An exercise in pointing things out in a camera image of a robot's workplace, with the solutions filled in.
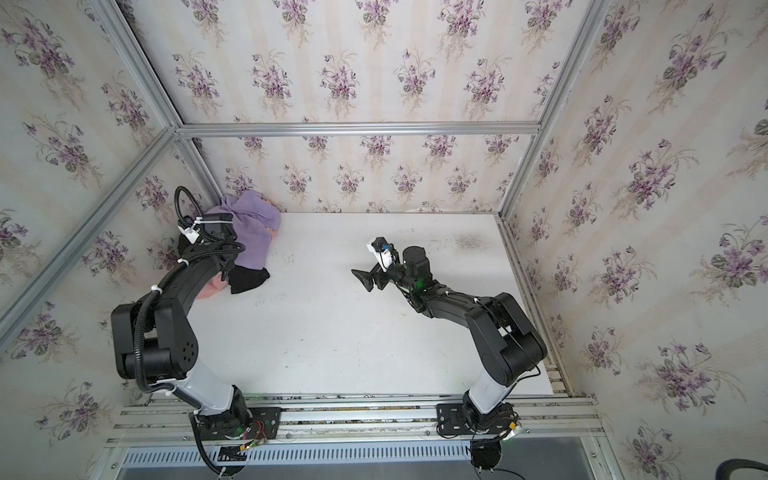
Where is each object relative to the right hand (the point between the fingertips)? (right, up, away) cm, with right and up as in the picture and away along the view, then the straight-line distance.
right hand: (362, 260), depth 85 cm
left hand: (-47, +4, +1) cm, 47 cm away
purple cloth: (-43, +14, +27) cm, 53 cm away
